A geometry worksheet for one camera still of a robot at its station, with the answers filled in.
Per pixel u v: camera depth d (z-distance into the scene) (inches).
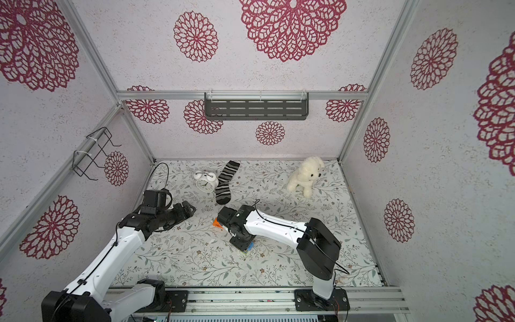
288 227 19.3
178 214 28.5
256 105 37.9
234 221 23.4
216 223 36.0
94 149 31.4
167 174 44.9
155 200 24.3
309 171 36.2
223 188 42.6
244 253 33.4
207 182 39.1
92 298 15.9
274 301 29.4
